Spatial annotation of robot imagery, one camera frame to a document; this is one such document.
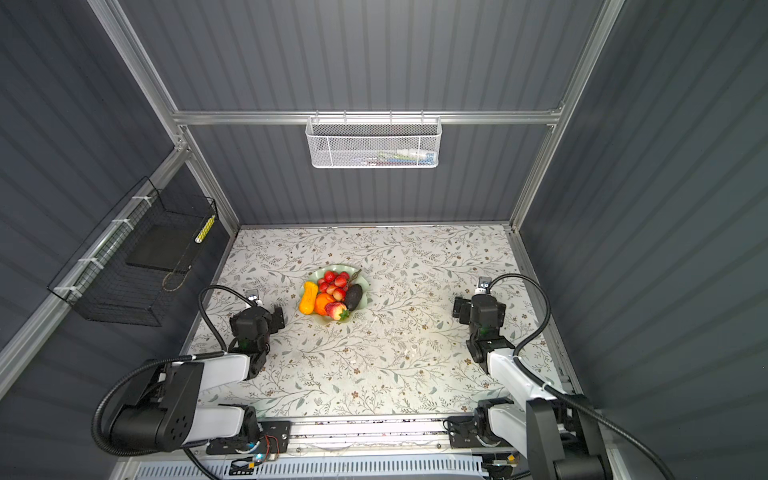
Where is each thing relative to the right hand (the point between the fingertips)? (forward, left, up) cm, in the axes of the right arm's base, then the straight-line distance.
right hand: (482, 300), depth 88 cm
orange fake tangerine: (+2, +49, -2) cm, 49 cm away
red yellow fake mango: (-4, +43, +1) cm, 43 cm away
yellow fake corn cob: (0, +52, +1) cm, 52 cm away
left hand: (-2, +68, -2) cm, 68 cm away
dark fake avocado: (+3, +39, -1) cm, 39 cm away
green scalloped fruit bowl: (+9, +39, -1) cm, 40 cm away
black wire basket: (-4, +91, +21) cm, 94 cm away
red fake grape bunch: (+6, +45, +1) cm, 45 cm away
